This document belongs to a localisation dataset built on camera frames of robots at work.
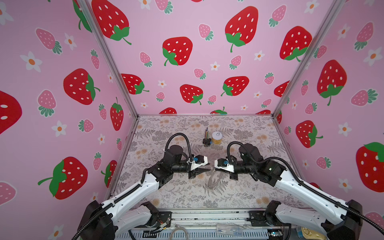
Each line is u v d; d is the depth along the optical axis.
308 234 0.66
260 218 0.73
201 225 0.73
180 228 0.72
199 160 0.58
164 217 0.75
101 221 0.39
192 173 0.63
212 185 0.73
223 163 0.57
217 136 1.02
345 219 0.39
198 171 0.64
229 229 0.70
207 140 1.04
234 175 0.62
